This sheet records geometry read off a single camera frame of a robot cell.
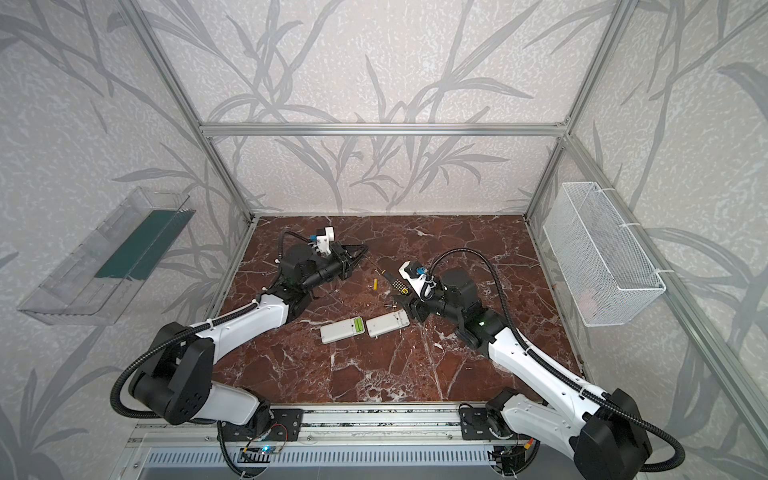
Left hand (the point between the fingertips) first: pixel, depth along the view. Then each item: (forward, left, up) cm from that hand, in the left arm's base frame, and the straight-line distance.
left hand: (373, 240), depth 77 cm
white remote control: (-11, -3, -27) cm, 29 cm away
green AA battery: (-12, +5, -27) cm, 30 cm away
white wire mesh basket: (-14, -51, +7) cm, 53 cm away
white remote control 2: (-14, +10, -26) cm, 31 cm away
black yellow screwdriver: (-10, -6, -4) cm, 13 cm away
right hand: (-8, -8, -5) cm, 12 cm away
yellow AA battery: (+2, +1, -27) cm, 27 cm away
